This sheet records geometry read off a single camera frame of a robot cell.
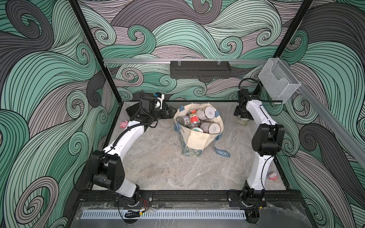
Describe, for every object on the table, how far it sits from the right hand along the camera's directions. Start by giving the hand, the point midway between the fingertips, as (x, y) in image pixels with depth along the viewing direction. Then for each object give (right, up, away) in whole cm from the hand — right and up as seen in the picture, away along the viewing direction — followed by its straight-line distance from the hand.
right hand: (243, 114), depth 94 cm
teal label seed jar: (-33, -8, -15) cm, 37 cm away
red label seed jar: (-34, -2, -5) cm, 35 cm away
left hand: (-49, +4, -12) cm, 50 cm away
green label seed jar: (-2, -5, -2) cm, 5 cm away
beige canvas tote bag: (-36, -15, -16) cm, 42 cm away
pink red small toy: (+8, -34, -18) cm, 39 cm away
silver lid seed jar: (-27, +1, -8) cm, 28 cm away
